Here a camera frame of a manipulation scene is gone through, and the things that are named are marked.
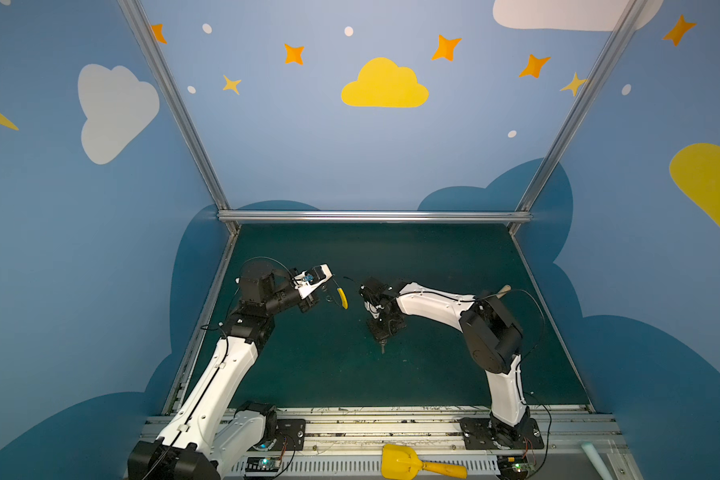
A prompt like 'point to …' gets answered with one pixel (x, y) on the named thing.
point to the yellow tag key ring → (343, 297)
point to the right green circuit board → (513, 466)
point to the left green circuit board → (262, 464)
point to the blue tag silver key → (383, 343)
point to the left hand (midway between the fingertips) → (329, 272)
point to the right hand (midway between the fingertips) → (381, 333)
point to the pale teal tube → (596, 460)
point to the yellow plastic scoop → (403, 463)
